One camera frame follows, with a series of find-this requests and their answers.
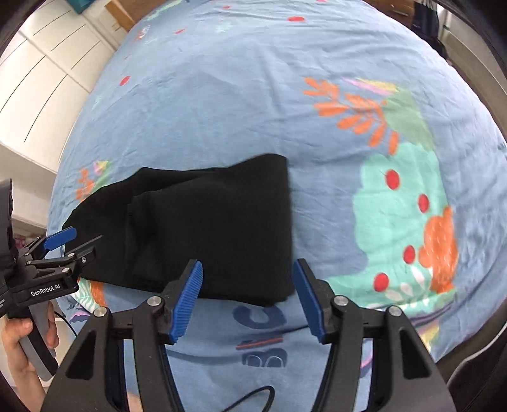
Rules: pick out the wooden dresser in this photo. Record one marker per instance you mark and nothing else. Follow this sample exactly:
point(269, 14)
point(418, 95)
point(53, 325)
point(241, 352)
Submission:
point(400, 8)

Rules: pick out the person's left hand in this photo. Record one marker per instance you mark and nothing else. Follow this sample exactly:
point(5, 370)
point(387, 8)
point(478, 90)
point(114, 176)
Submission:
point(16, 356)

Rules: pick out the black bag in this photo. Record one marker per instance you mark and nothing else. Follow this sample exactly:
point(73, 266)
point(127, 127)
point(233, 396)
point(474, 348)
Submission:
point(426, 19)

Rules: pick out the blue printed bed sheet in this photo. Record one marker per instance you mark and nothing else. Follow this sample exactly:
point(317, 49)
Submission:
point(237, 99)

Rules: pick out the white wardrobe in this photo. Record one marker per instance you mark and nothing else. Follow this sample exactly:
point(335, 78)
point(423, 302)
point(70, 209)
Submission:
point(47, 79)

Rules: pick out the teal cloth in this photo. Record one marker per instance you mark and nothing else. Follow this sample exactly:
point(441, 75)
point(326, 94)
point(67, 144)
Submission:
point(85, 4)

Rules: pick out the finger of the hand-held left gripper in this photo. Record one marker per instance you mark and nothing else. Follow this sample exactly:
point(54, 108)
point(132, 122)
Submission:
point(79, 253)
point(59, 236)

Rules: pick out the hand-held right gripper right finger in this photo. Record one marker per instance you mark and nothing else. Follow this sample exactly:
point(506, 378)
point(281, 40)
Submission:
point(309, 301)

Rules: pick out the black pants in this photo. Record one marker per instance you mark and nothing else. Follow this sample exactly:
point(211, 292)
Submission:
point(218, 222)

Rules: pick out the wooden headboard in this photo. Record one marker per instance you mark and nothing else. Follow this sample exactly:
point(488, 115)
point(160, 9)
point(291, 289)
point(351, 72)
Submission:
point(119, 16)

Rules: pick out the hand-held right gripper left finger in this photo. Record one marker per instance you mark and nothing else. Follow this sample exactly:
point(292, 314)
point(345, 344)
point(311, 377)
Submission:
point(188, 301)

